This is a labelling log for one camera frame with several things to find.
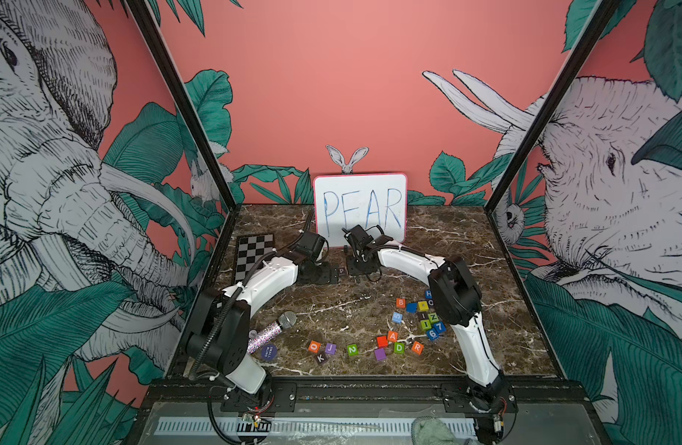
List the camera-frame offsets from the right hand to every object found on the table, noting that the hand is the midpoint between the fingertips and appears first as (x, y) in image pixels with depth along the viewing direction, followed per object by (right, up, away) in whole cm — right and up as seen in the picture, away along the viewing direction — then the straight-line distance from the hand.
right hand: (349, 265), depth 98 cm
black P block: (-3, -2, 0) cm, 3 cm away
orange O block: (-10, -23, -16) cm, 30 cm away
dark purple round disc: (-24, -24, -16) cm, 38 cm away
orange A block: (+13, -20, -14) cm, 28 cm away
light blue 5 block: (+16, -16, -10) cm, 24 cm away
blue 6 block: (+26, -20, -13) cm, 35 cm away
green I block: (+24, -17, -12) cm, 32 cm away
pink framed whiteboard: (-1, +24, +2) cm, 24 cm away
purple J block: (-6, -23, -16) cm, 29 cm away
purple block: (+9, -25, -16) cm, 31 cm away
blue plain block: (+21, -13, -8) cm, 26 cm away
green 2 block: (+1, -23, -16) cm, 28 cm away
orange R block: (+21, -23, -16) cm, 35 cm away
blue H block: (+17, -1, -41) cm, 44 cm away
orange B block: (+17, -12, -7) cm, 22 cm away
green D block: (+15, -23, -16) cm, 32 cm away
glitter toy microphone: (-24, -18, -16) cm, 34 cm away
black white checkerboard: (-38, +5, +5) cm, 39 cm away
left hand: (-7, -1, -8) cm, 11 cm away
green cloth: (+21, -38, -29) cm, 52 cm away
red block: (+10, -23, -13) cm, 28 cm away
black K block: (-8, -25, -18) cm, 32 cm away
